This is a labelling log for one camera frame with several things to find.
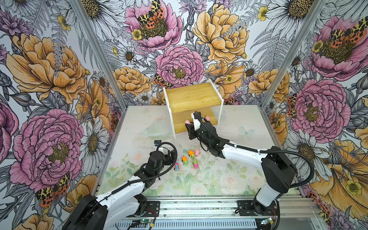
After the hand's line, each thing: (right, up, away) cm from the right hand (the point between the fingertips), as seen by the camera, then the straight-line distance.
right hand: (188, 127), depth 84 cm
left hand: (-12, -16, +3) cm, 21 cm away
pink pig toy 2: (+2, +6, -11) cm, 13 cm away
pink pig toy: (+12, +5, +7) cm, 15 cm away
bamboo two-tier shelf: (-3, +15, -4) cm, 16 cm away
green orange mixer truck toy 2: (-2, -21, +5) cm, 22 cm away
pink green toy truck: (+5, -23, +4) cm, 24 cm away
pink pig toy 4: (+6, -16, +8) cm, 19 cm away
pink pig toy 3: (0, +3, -3) cm, 4 cm away
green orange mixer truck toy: (+2, -18, +8) cm, 19 cm away
